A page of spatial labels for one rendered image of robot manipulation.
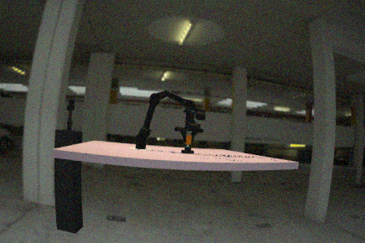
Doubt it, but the orange knob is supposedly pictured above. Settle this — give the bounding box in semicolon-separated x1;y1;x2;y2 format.
185;135;192;145

